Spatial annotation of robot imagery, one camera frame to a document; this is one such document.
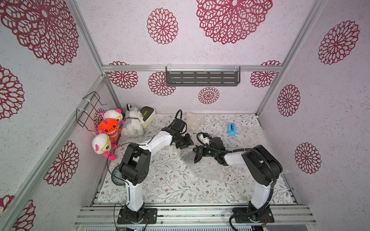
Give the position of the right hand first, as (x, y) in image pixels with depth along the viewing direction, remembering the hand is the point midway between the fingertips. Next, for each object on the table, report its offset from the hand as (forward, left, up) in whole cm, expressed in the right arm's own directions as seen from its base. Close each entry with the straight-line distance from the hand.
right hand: (192, 148), depth 93 cm
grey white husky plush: (+13, +41, +7) cm, 43 cm away
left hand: (0, 0, +3) cm, 3 cm away
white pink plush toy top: (+16, +52, +15) cm, 57 cm away
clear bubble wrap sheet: (+26, -2, -3) cm, 26 cm away
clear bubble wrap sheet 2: (-10, -9, -6) cm, 15 cm away
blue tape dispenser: (+19, -30, -4) cm, 35 cm away
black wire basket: (+7, +57, +29) cm, 64 cm away
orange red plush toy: (+5, +51, +14) cm, 53 cm away
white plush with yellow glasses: (-7, +51, +14) cm, 53 cm away
